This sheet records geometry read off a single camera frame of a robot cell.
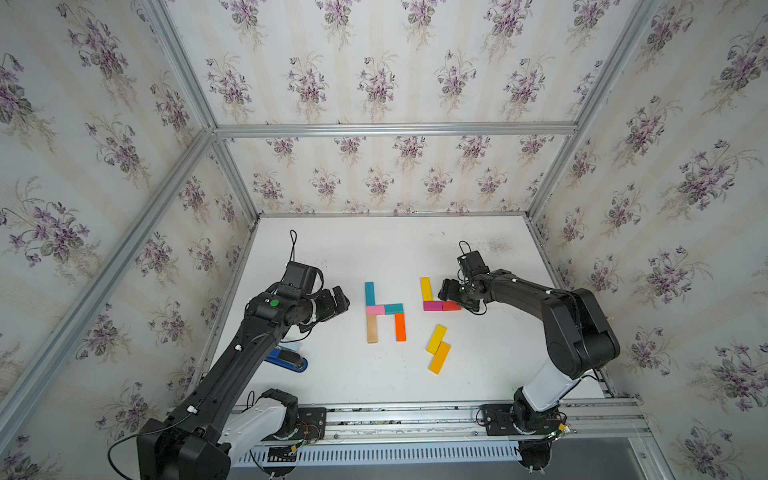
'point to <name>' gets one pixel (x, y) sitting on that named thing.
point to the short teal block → (391, 309)
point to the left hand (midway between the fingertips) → (340, 310)
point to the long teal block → (370, 294)
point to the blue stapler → (287, 359)
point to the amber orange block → (439, 358)
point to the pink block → (375, 310)
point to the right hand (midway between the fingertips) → (453, 298)
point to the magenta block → (433, 305)
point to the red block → (451, 306)
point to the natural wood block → (371, 329)
